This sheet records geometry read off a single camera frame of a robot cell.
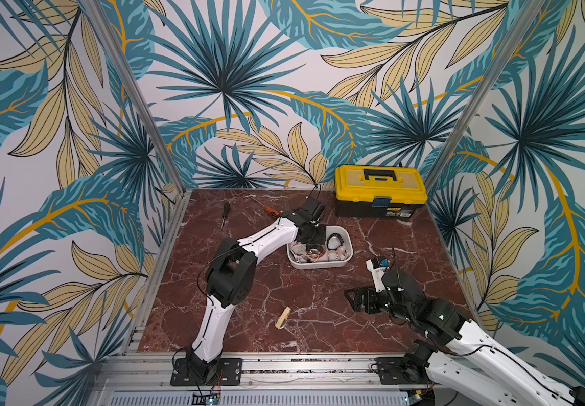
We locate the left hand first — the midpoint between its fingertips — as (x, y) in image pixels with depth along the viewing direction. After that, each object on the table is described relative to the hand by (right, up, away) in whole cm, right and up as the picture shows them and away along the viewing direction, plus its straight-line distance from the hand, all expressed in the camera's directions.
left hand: (321, 240), depth 93 cm
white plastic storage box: (+5, -5, +4) cm, 9 cm away
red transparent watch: (-2, -4, +2) cm, 6 cm away
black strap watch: (+7, +1, +7) cm, 10 cm away
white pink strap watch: (+8, -5, +2) cm, 10 cm away
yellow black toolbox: (+25, +19, +10) cm, 33 cm away
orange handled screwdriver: (-23, +13, +18) cm, 32 cm away
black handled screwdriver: (-40, +11, +17) cm, 45 cm away
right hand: (+8, -13, -18) cm, 24 cm away
